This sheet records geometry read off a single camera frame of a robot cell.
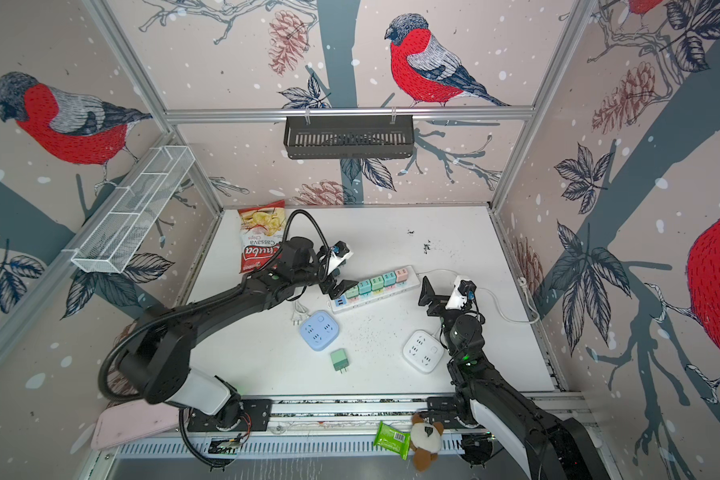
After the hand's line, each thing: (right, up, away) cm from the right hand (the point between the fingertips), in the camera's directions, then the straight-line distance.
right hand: (438, 282), depth 80 cm
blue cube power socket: (-34, -15, +5) cm, 37 cm away
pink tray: (-79, -33, -8) cm, 86 cm away
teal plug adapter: (-13, -1, +12) cm, 17 cm away
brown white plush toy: (-6, -35, -12) cm, 37 cm away
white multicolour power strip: (-28, -9, +10) cm, 31 cm away
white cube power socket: (-4, -20, +2) cm, 20 cm away
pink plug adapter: (-9, 0, +12) cm, 15 cm away
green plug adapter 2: (-27, -22, +1) cm, 35 cm away
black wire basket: (-29, +49, +26) cm, 62 cm away
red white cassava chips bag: (-58, +15, +27) cm, 66 cm away
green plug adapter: (-24, -4, +8) cm, 26 cm away
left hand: (-25, +4, +2) cm, 26 cm away
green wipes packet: (-14, -36, -10) cm, 40 cm away
